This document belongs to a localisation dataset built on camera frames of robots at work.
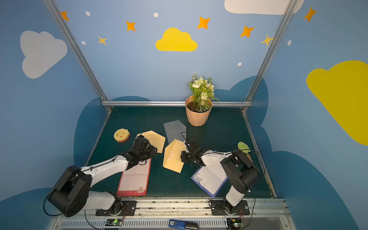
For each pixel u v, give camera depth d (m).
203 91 0.89
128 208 0.75
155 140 1.01
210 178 0.86
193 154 0.72
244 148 0.98
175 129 1.08
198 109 1.05
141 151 0.70
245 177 0.46
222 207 0.75
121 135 1.01
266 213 0.74
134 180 0.85
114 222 0.71
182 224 0.67
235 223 0.71
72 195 0.42
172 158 0.93
